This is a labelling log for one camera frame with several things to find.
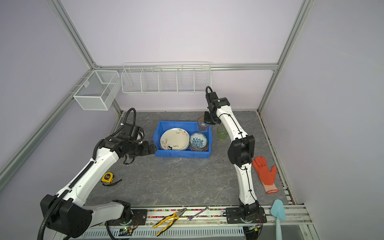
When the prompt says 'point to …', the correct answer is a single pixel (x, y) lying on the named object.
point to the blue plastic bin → (190, 127)
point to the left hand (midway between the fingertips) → (149, 152)
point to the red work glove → (267, 177)
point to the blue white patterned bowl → (198, 142)
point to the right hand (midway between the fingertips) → (209, 122)
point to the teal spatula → (278, 210)
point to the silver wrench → (191, 218)
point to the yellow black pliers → (176, 214)
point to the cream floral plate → (174, 139)
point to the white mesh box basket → (98, 91)
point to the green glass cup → (222, 132)
